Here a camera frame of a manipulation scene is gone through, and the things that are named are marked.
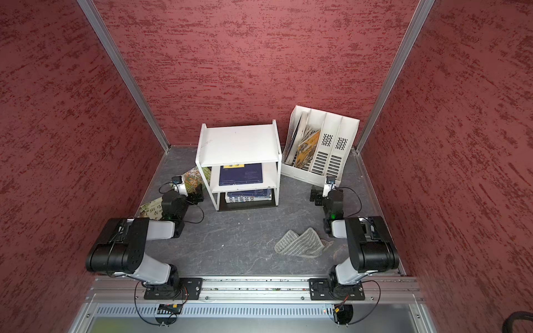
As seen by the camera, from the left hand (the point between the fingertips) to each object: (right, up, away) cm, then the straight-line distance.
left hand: (191, 188), depth 93 cm
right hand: (+61, 0, +1) cm, 61 cm away
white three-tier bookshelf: (+28, +12, -23) cm, 38 cm away
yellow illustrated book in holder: (+54, +18, +5) cm, 57 cm away
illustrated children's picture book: (-18, -10, +1) cm, 21 cm away
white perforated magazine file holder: (+61, +21, +10) cm, 65 cm away
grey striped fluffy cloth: (+52, -21, -12) cm, 58 cm away
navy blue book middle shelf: (+20, +7, -6) cm, 22 cm away
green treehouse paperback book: (-3, +4, +10) cm, 11 cm away
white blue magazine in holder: (+51, +31, +5) cm, 60 cm away
